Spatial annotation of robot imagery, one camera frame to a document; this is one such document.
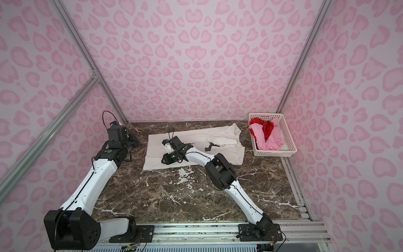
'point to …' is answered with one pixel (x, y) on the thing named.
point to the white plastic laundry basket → (289, 147)
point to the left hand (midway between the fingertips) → (133, 134)
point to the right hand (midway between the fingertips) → (163, 164)
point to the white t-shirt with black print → (222, 140)
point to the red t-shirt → (268, 126)
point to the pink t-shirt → (275, 141)
